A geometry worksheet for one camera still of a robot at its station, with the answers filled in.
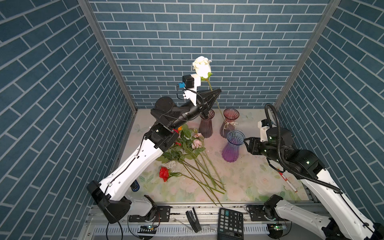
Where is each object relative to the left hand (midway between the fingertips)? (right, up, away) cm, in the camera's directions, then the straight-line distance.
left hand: (220, 92), depth 50 cm
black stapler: (-10, -57, +21) cm, 62 cm away
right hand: (+14, -17, +18) cm, 29 cm away
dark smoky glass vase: (-3, -13, +45) cm, 47 cm away
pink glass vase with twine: (+13, -5, +45) cm, 47 cm away
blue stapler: (-42, -45, +31) cm, 69 cm away
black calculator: (+7, -58, +20) cm, 62 cm away
